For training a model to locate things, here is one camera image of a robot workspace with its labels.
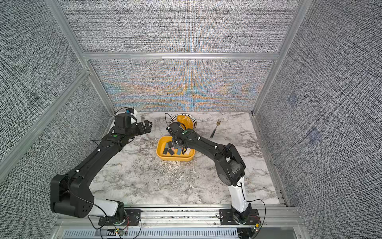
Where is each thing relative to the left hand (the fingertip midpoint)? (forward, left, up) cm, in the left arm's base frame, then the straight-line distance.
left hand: (147, 122), depth 84 cm
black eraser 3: (-8, -11, -21) cm, 25 cm away
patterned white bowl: (+19, -13, -20) cm, 31 cm away
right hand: (-4, -17, -11) cm, 21 cm away
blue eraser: (-7, -17, -22) cm, 29 cm away
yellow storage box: (-2, -5, -18) cm, 19 cm away
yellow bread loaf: (+14, -22, -16) cm, 30 cm away
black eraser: (-6, -7, -22) cm, 24 cm away
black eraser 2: (-3, -11, -20) cm, 23 cm away
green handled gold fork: (+17, -46, -22) cm, 54 cm away
